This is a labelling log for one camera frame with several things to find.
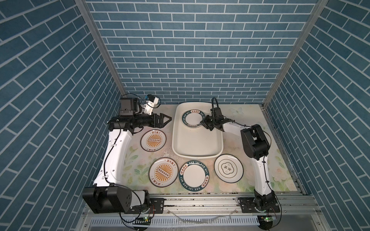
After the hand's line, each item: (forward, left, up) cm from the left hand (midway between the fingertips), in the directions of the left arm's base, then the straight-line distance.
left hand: (164, 117), depth 72 cm
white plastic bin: (+6, -19, -36) cm, 41 cm away
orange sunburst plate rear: (+6, +13, -32) cm, 35 cm away
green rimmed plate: (-19, -15, -32) cm, 40 cm away
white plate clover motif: (-15, -37, -31) cm, 50 cm away
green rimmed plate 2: (+22, -12, -28) cm, 38 cm away
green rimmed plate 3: (+26, -21, -29) cm, 44 cm away
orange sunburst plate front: (-17, +3, -31) cm, 35 cm away
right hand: (+19, -20, -26) cm, 37 cm away
